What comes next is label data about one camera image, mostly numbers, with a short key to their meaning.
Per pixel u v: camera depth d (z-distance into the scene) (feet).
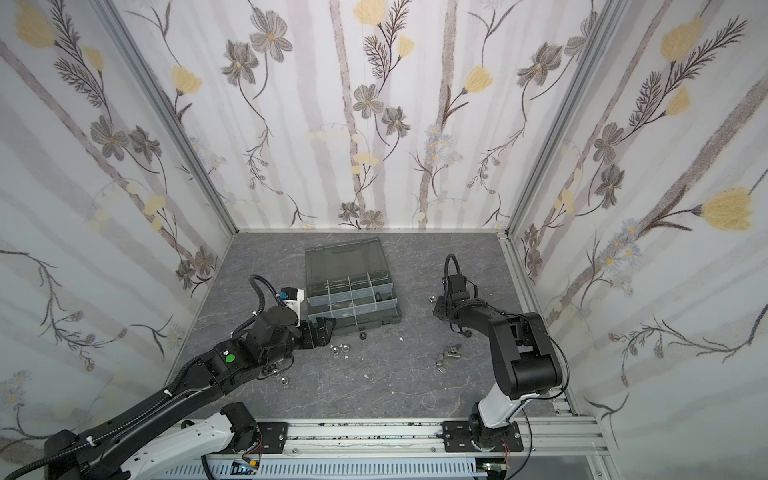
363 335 3.01
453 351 2.90
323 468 2.30
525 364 1.55
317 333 2.21
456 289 2.51
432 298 3.30
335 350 2.89
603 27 2.31
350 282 3.24
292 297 2.17
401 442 2.41
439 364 2.82
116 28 2.27
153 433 1.51
